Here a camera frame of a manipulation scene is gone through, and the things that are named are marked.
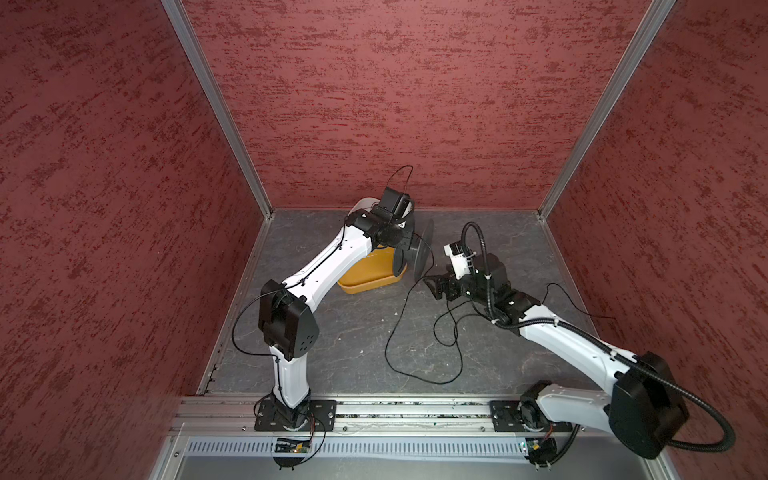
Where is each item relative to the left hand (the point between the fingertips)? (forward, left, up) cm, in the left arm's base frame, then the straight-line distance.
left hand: (402, 241), depth 84 cm
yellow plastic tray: (+6, +10, -24) cm, 26 cm away
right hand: (-10, -9, -4) cm, 14 cm away
